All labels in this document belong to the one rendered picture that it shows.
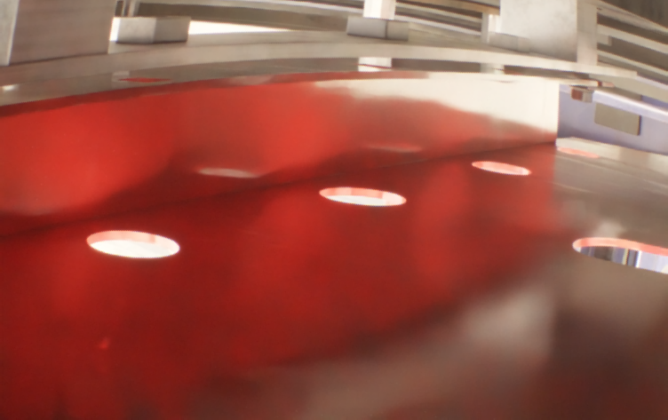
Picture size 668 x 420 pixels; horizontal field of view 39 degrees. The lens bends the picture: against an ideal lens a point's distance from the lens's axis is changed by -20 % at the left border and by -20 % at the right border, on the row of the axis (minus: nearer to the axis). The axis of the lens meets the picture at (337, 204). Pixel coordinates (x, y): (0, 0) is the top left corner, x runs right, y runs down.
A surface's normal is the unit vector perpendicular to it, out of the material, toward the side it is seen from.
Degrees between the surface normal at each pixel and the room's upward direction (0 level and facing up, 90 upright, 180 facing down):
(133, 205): 88
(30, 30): 88
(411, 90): 88
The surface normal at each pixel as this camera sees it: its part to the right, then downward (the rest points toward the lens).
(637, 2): 0.83, 0.21
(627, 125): -0.54, 0.11
